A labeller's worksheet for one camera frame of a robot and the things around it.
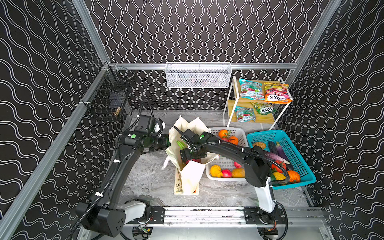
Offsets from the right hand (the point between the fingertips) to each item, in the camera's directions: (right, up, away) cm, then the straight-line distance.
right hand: (189, 157), depth 88 cm
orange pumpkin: (+57, -9, -7) cm, 58 cm away
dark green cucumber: (+53, +5, +9) cm, 54 cm away
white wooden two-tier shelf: (+40, +33, +2) cm, 52 cm away
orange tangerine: (+28, +10, +7) cm, 31 cm away
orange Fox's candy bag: (+47, +36, -8) cm, 59 cm away
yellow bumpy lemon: (+15, -7, -4) cm, 17 cm away
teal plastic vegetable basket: (+61, -1, 0) cm, 61 cm away
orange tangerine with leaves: (+21, +14, +6) cm, 26 cm away
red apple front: (+20, -7, -6) cm, 22 cm away
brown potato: (+45, +7, +7) cm, 46 cm away
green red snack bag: (+34, +38, -7) cm, 51 cm away
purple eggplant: (+58, +2, +7) cm, 58 cm away
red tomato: (+51, -6, -2) cm, 51 cm away
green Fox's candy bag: (+48, +30, +9) cm, 58 cm away
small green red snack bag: (+34, +26, +4) cm, 42 cm away
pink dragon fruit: (+4, 0, -7) cm, 8 cm away
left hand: (-7, +10, -15) cm, 20 cm away
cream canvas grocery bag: (+1, -1, -24) cm, 24 cm away
